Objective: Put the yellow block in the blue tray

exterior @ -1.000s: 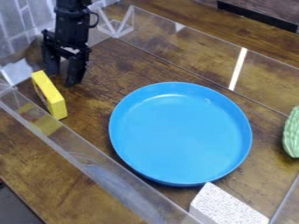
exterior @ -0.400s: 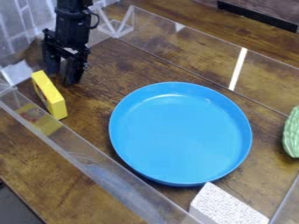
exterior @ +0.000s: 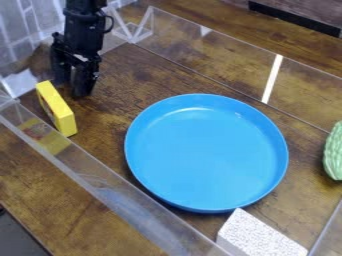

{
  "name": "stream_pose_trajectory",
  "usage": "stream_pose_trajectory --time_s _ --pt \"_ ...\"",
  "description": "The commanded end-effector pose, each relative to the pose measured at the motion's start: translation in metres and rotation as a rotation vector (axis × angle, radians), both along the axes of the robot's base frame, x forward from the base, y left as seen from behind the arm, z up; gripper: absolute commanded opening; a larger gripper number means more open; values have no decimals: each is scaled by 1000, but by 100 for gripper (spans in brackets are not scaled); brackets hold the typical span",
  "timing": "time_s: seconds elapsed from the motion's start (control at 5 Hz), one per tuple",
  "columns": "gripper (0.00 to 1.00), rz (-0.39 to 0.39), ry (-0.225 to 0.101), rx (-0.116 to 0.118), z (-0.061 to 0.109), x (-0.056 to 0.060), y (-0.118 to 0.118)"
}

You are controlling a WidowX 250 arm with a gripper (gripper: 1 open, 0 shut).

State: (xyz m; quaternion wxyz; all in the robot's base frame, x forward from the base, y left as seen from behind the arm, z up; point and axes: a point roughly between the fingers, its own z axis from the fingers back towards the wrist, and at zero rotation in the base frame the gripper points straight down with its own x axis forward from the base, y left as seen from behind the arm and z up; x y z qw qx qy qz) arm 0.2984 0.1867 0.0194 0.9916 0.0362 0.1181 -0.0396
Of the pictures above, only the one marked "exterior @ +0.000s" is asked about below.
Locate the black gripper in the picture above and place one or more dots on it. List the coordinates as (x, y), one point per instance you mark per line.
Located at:
(82, 39)

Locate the yellow block with label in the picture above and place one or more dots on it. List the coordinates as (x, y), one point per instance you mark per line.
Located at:
(56, 108)

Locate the blue round tray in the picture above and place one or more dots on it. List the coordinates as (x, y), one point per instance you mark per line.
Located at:
(206, 152)

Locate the white speckled foam block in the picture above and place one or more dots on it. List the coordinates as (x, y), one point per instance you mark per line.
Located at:
(245, 236)

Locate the black bar on table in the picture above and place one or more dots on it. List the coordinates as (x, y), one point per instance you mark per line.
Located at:
(296, 19)

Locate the green textured object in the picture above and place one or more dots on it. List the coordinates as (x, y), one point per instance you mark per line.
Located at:
(333, 153)

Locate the clear acrylic enclosure wall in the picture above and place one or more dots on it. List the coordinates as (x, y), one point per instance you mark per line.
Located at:
(79, 201)

